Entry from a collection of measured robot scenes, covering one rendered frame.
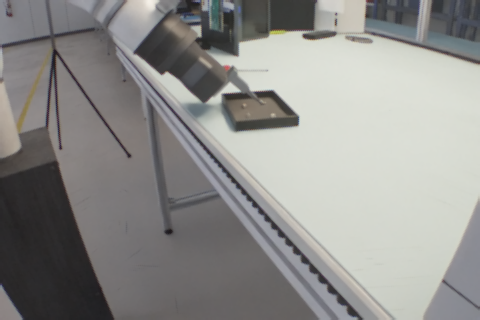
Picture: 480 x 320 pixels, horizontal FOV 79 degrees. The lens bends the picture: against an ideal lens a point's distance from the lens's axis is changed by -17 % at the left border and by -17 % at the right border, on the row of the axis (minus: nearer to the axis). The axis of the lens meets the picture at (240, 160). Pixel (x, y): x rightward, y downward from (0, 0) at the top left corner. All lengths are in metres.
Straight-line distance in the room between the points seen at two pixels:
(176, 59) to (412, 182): 0.31
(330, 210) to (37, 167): 0.63
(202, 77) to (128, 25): 0.12
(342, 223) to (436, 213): 0.09
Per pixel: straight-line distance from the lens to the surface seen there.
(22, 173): 0.78
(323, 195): 0.31
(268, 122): 0.42
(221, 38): 1.03
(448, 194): 0.35
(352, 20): 1.36
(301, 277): 0.32
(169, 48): 0.44
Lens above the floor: 1.17
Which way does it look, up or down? 29 degrees down
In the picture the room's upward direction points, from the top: 1 degrees counter-clockwise
